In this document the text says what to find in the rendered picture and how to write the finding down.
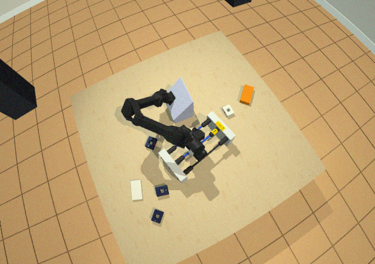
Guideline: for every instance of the orange rectangular block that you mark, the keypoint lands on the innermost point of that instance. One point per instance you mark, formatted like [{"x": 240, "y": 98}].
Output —
[{"x": 246, "y": 94}]

